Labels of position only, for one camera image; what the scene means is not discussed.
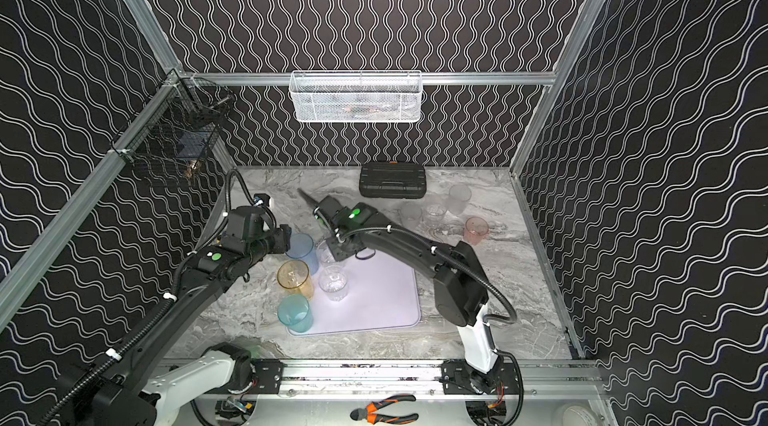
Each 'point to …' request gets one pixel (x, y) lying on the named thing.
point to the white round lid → (577, 416)
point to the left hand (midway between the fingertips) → (279, 224)
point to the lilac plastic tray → (384, 297)
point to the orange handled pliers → (368, 413)
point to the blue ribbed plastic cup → (303, 249)
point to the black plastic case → (393, 180)
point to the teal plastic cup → (295, 312)
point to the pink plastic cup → (476, 228)
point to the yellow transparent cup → (294, 275)
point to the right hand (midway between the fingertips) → (345, 245)
